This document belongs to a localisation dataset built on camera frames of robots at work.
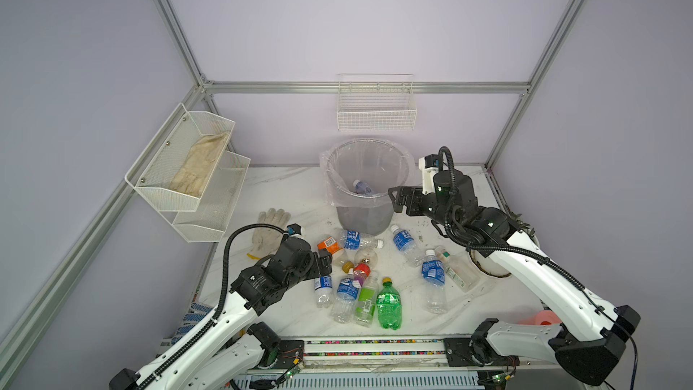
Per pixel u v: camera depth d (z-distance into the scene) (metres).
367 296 0.80
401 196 0.61
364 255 0.91
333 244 0.93
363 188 1.04
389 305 0.80
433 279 0.84
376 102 0.95
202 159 0.81
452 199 0.48
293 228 0.68
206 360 0.42
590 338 0.39
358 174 1.01
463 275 0.88
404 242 0.91
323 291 0.83
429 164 0.59
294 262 0.56
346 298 0.84
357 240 0.90
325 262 0.67
